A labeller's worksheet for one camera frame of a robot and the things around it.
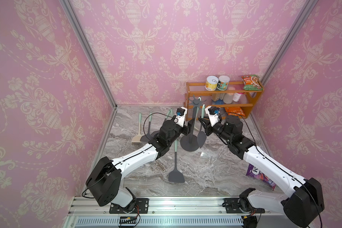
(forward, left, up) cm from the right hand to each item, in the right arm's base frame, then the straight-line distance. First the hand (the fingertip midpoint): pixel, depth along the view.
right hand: (201, 117), depth 74 cm
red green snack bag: (+25, -36, +2) cm, 44 cm away
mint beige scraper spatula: (+8, +41, -30) cm, 51 cm away
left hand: (+1, +6, -1) cm, 6 cm away
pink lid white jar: (+26, -25, -11) cm, 37 cm away
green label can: (+24, -17, +4) cm, 29 cm away
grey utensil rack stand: (+2, +3, -29) cm, 29 cm away
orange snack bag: (+27, -35, -26) cm, 51 cm away
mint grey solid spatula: (-20, +15, -29) cm, 38 cm away
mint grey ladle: (-2, -2, -15) cm, 16 cm away
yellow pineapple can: (+24, -10, +4) cm, 26 cm away
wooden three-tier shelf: (+27, -16, -13) cm, 34 cm away
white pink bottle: (+25, -31, -10) cm, 41 cm away
